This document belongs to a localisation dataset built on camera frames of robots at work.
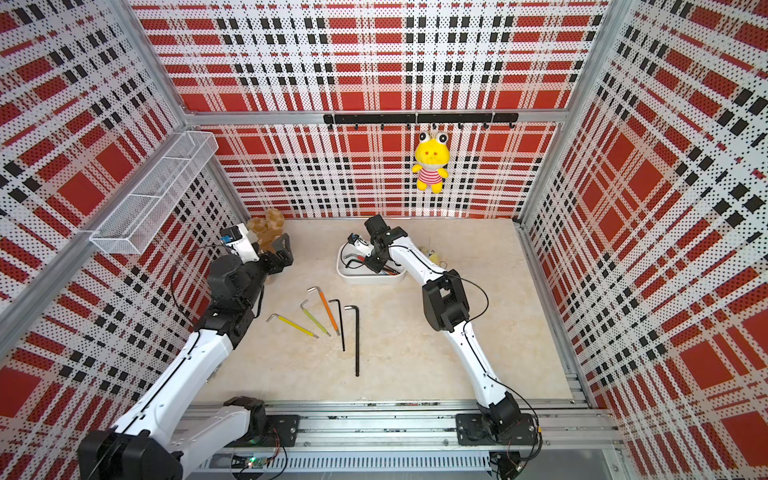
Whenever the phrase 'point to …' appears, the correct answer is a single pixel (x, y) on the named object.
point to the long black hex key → (357, 336)
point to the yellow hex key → (300, 328)
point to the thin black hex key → (337, 300)
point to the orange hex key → (328, 309)
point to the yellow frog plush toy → (431, 154)
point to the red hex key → (363, 258)
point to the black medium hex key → (363, 262)
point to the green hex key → (302, 307)
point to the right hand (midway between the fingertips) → (377, 258)
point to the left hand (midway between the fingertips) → (278, 239)
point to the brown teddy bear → (267, 228)
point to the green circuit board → (255, 462)
